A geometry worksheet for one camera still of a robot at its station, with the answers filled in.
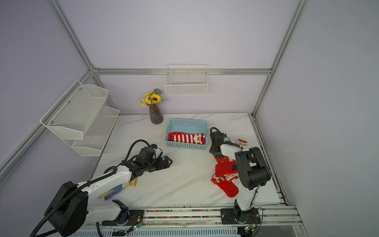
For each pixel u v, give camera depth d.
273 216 0.76
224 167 0.92
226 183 0.85
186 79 0.95
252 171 0.49
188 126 1.11
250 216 0.69
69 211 0.40
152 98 0.98
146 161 0.68
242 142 1.02
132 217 0.73
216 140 0.78
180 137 1.03
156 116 1.11
